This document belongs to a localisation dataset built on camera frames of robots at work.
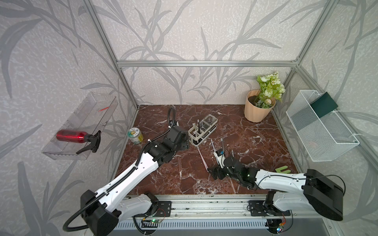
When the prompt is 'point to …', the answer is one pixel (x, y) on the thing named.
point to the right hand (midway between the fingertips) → (212, 165)
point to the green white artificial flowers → (270, 88)
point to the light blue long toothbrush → (213, 145)
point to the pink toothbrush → (203, 159)
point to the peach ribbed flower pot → (252, 113)
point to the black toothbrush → (198, 121)
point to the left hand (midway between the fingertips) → (183, 140)
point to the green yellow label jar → (135, 135)
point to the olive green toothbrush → (195, 132)
